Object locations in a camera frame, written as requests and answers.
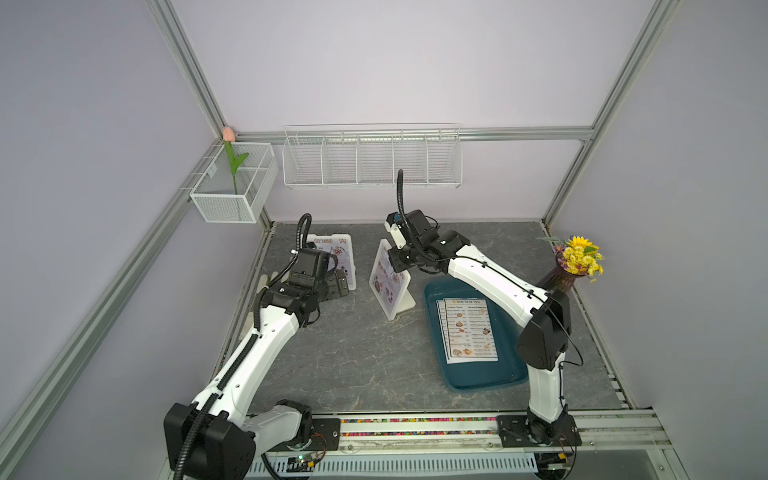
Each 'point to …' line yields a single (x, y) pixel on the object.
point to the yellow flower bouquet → (577, 255)
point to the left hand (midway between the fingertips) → (327, 285)
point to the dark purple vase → (561, 279)
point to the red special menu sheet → (386, 282)
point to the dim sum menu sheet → (466, 330)
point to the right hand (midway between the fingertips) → (391, 254)
